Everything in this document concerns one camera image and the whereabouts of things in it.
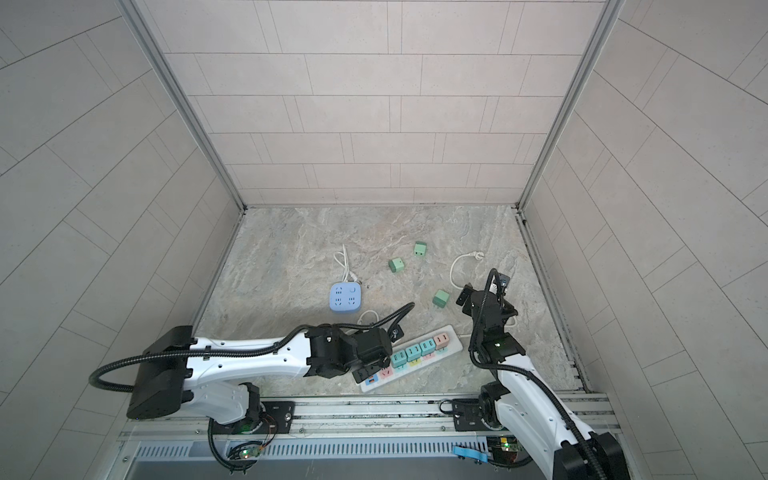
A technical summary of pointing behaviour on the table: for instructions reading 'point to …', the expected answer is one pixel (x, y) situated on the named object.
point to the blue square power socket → (345, 297)
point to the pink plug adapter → (441, 341)
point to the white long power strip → (389, 373)
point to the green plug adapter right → (440, 298)
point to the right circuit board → (503, 449)
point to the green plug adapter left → (396, 265)
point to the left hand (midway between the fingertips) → (382, 357)
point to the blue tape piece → (470, 454)
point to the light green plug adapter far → (420, 248)
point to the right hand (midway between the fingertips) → (478, 288)
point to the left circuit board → (247, 452)
